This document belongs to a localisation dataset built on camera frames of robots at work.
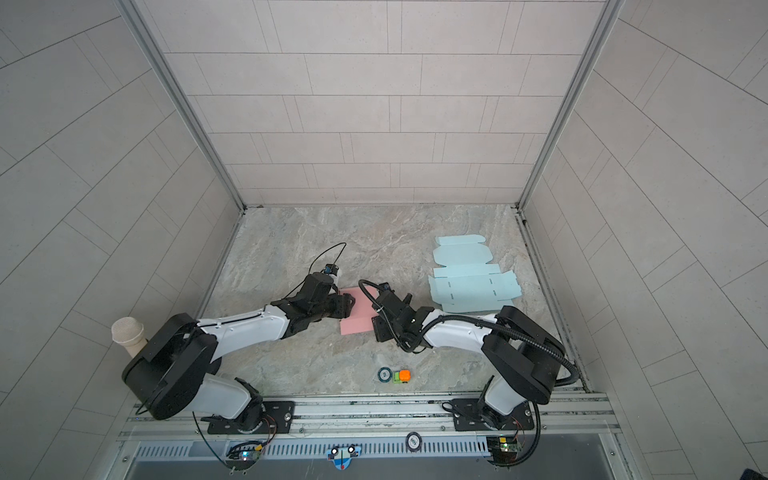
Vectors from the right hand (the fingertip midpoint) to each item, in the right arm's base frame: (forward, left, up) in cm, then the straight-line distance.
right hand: (378, 328), depth 86 cm
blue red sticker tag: (-29, +8, +1) cm, 30 cm away
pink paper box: (+1, +5, +3) cm, 5 cm away
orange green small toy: (-14, -6, +2) cm, 15 cm away
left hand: (+9, +6, +3) cm, 11 cm away
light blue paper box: (+14, -29, -1) cm, 32 cm away
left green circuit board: (-28, +30, +2) cm, 41 cm away
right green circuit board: (-30, -28, -1) cm, 41 cm away
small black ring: (-14, -1, -1) cm, 14 cm away
